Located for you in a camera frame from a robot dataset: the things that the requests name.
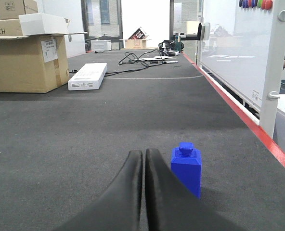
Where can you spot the small cardboard box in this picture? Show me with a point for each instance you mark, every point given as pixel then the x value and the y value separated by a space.
pixel 10 8

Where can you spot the row of colourful magnets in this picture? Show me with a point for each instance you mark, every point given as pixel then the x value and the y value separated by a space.
pixel 253 3

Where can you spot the open cardboard box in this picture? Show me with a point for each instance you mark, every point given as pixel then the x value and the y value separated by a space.
pixel 135 44

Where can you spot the white paper sheet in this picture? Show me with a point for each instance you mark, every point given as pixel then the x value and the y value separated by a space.
pixel 163 57

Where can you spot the flat cardboard box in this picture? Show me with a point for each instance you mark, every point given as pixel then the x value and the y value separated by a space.
pixel 5 29

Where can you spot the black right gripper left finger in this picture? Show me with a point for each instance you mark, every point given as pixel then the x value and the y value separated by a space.
pixel 123 197

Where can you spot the green bottle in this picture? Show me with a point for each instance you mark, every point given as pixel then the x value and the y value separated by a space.
pixel 177 44

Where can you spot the red and black carton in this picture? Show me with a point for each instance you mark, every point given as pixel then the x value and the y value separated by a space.
pixel 138 34

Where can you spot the white open box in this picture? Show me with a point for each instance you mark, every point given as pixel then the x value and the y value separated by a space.
pixel 41 25

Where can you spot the large cardboard box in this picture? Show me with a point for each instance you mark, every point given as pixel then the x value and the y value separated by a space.
pixel 17 67

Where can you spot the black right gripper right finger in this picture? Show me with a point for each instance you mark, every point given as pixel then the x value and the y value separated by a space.
pixel 166 202

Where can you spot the long white flat box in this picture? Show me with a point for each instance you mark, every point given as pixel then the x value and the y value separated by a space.
pixel 87 77

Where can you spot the blue plastic box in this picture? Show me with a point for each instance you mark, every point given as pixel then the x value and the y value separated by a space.
pixel 188 168

